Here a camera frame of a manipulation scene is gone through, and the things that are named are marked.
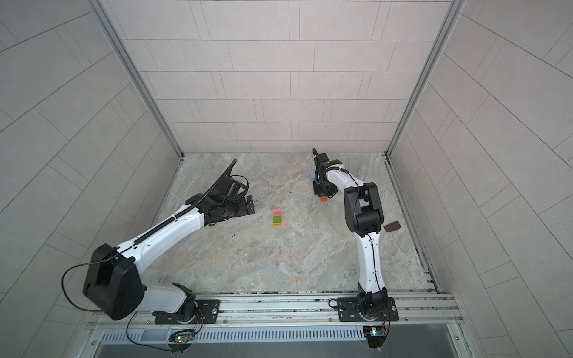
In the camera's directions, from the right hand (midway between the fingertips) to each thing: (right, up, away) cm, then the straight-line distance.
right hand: (321, 192), depth 103 cm
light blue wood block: (-4, +7, +5) cm, 10 cm away
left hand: (-29, -3, -19) cm, 34 cm away
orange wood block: (-19, -12, -12) cm, 26 cm away
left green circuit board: (-45, -40, -38) cm, 72 cm away
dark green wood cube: (-20, -11, -10) cm, 25 cm away
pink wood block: (-20, -7, -9) cm, 23 cm away
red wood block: (+1, -3, -4) cm, 5 cm away
